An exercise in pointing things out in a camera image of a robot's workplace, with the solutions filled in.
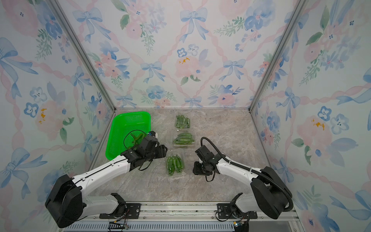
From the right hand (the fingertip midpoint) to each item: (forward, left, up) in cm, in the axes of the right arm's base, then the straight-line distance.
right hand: (196, 170), depth 85 cm
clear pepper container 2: (+19, +8, +4) cm, 21 cm away
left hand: (+9, +18, +10) cm, 22 cm away
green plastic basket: (+22, +53, 0) cm, 58 cm away
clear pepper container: (+35, +10, +1) cm, 36 cm away
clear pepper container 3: (+2, +13, +2) cm, 13 cm away
